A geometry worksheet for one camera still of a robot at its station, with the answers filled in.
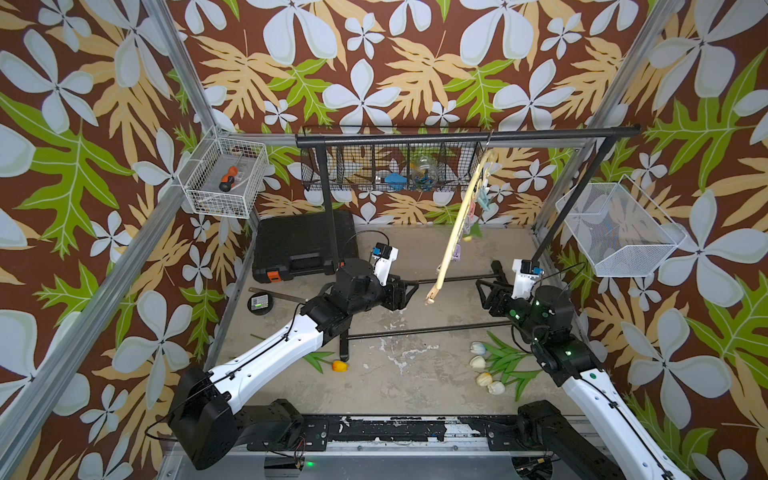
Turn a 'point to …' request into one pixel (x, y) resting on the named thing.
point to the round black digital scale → (260, 303)
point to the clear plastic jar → (426, 175)
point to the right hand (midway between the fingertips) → (482, 281)
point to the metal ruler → (277, 294)
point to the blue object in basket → (396, 181)
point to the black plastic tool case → (292, 246)
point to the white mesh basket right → (620, 230)
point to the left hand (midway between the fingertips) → (411, 278)
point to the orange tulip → (316, 357)
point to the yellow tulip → (476, 232)
